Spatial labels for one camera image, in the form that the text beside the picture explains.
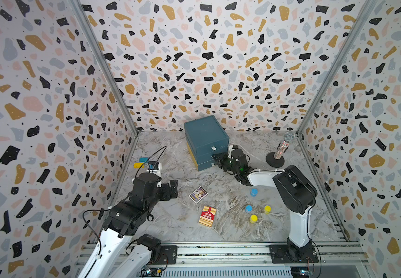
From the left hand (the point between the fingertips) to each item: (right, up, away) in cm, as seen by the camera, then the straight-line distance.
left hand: (169, 181), depth 71 cm
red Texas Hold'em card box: (+16, -19, +13) cm, 28 cm away
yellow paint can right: (+45, -17, +14) cm, 50 cm away
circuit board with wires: (-9, -37, 0) cm, 38 cm away
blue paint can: (+40, -10, +21) cm, 47 cm away
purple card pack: (+11, -11, +20) cm, 25 cm away
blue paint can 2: (+36, -16, +14) cm, 42 cm away
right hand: (+17, +9, +21) cm, 29 cm away
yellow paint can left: (+37, -20, +11) cm, 44 cm away
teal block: (-25, +6, +36) cm, 44 cm away
